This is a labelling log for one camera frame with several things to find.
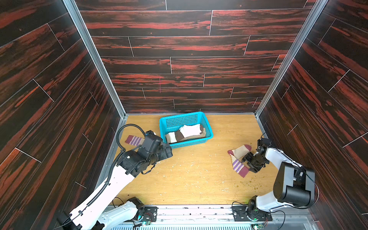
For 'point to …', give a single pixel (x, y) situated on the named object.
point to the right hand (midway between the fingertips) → (248, 164)
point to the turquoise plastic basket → (173, 123)
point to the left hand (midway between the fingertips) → (167, 151)
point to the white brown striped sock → (185, 131)
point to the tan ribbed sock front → (193, 137)
